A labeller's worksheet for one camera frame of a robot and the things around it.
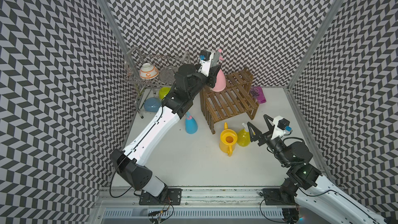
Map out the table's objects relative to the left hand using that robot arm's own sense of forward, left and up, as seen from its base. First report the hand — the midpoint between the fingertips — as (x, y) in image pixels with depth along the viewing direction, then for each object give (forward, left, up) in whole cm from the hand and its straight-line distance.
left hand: (215, 65), depth 65 cm
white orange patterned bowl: (+14, +36, -14) cm, 41 cm away
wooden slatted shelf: (+3, -2, -32) cm, 32 cm away
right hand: (-18, -17, -17) cm, 30 cm away
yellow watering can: (-17, -7, -35) cm, 40 cm away
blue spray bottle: (-6, +13, -39) cm, 41 cm away
